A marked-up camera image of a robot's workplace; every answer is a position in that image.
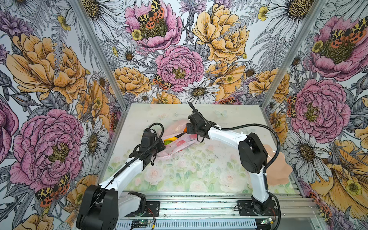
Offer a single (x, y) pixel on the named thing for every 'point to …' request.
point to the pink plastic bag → (183, 143)
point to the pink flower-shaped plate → (279, 171)
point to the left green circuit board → (140, 222)
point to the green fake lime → (166, 143)
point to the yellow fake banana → (171, 139)
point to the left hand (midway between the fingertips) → (162, 146)
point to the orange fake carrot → (185, 130)
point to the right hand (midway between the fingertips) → (193, 130)
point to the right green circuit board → (265, 221)
